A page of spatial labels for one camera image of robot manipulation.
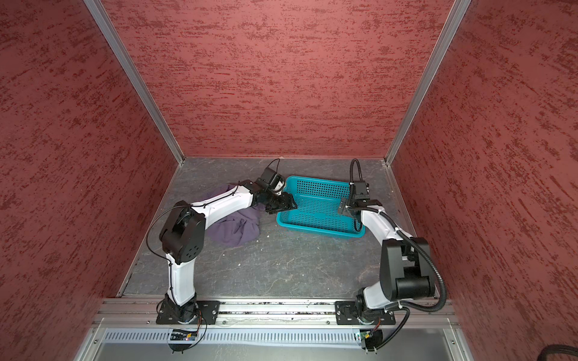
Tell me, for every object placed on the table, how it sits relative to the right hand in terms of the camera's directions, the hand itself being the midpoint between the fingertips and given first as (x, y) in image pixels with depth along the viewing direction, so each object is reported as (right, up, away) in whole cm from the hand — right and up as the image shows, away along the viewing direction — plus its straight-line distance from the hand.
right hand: (351, 212), depth 92 cm
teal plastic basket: (-14, -1, +8) cm, 16 cm away
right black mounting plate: (-6, -32, -18) cm, 37 cm away
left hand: (-25, +1, -2) cm, 26 cm away
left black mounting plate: (-53, -32, -18) cm, 65 cm away
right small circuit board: (+2, -39, -20) cm, 44 cm away
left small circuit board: (-61, -38, -20) cm, 75 cm away
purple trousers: (-47, -6, -3) cm, 48 cm away
